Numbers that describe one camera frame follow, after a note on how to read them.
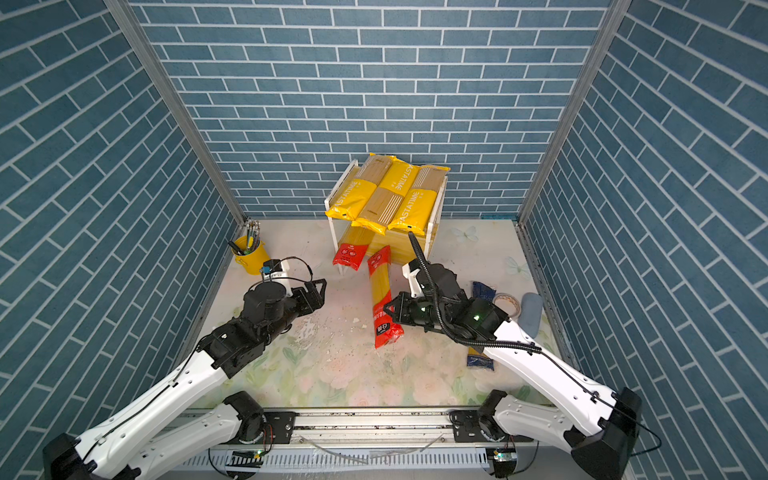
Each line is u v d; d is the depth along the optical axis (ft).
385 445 2.37
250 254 3.16
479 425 2.19
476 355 2.74
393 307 2.23
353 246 2.92
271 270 2.10
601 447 1.22
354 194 2.59
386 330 2.15
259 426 2.24
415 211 2.43
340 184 2.64
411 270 2.15
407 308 1.99
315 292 2.22
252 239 3.18
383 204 2.52
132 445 1.38
